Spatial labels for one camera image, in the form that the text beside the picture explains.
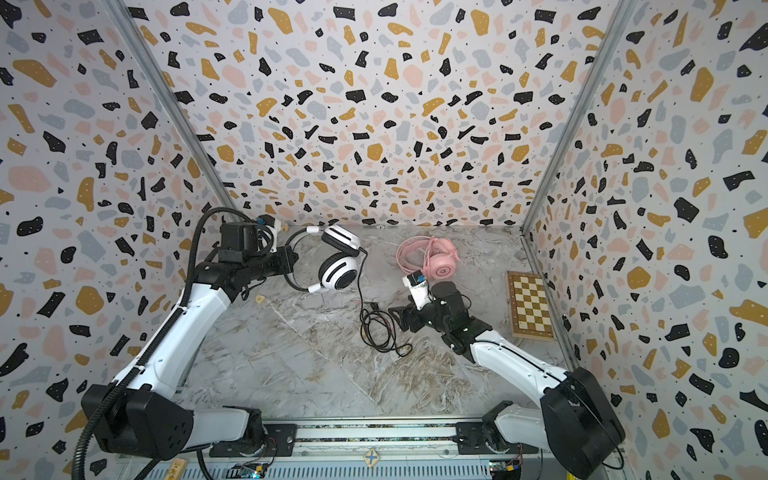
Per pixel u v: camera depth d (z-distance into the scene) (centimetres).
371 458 71
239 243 58
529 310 95
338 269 69
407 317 73
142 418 38
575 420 41
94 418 35
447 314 64
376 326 94
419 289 73
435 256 103
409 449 73
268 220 70
